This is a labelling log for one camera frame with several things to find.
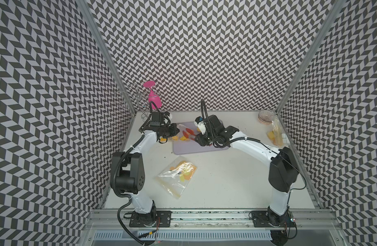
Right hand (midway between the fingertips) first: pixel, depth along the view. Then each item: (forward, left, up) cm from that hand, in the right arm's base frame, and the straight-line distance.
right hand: (198, 139), depth 86 cm
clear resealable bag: (+5, -48, -5) cm, 48 cm away
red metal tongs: (+7, +5, -3) cm, 9 cm away
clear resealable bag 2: (+7, +10, -5) cm, 13 cm away
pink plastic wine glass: (+28, +29, +8) cm, 42 cm away
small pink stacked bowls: (+25, -49, -10) cm, 56 cm away
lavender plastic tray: (+3, +10, -14) cm, 18 cm away
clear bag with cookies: (-17, +13, -13) cm, 25 cm away
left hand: (+7, +12, -1) cm, 14 cm away
